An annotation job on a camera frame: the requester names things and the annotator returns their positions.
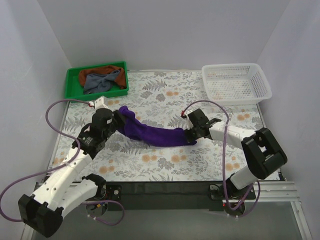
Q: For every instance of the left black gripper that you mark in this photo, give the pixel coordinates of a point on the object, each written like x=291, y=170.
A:
x=118, y=119

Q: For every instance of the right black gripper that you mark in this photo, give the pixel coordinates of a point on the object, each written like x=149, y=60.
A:
x=192, y=132

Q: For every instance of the purple towel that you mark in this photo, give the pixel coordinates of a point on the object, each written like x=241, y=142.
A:
x=153, y=136

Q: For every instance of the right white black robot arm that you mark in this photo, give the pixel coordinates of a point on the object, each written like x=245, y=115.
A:
x=263, y=153

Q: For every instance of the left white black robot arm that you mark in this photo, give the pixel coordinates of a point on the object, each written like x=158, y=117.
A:
x=45, y=209

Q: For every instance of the orange brown towel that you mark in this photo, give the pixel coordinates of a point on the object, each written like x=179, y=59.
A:
x=120, y=81

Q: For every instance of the floral table mat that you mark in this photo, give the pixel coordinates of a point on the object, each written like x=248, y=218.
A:
x=157, y=99

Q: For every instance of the grey blue towel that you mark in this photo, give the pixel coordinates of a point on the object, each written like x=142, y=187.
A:
x=99, y=83

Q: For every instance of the green plastic tray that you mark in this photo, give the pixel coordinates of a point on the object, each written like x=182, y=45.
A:
x=74, y=90

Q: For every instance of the white plastic basket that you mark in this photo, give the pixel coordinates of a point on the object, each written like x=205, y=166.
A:
x=236, y=84

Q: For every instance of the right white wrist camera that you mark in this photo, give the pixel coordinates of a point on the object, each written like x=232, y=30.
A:
x=185, y=113

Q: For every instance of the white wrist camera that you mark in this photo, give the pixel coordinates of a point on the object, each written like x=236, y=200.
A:
x=99, y=103
x=185, y=113

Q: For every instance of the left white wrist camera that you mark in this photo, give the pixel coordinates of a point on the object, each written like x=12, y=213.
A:
x=99, y=103

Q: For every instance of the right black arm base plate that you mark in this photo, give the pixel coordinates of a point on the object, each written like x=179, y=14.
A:
x=217, y=193

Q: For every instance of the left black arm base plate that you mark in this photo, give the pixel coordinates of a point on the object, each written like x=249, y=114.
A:
x=115, y=192

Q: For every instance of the aluminium frame rail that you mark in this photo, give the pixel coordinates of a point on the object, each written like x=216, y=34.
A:
x=286, y=191

